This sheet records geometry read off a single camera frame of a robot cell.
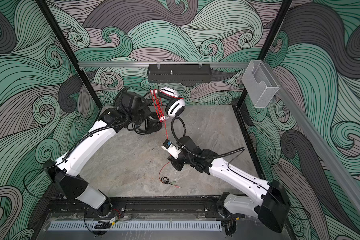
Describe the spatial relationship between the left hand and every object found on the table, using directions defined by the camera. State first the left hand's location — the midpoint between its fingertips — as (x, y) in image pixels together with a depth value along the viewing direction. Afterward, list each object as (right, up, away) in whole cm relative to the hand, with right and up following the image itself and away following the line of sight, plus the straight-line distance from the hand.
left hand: (152, 108), depth 74 cm
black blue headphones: (-3, -9, +23) cm, 25 cm away
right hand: (+9, -25, 0) cm, 27 cm away
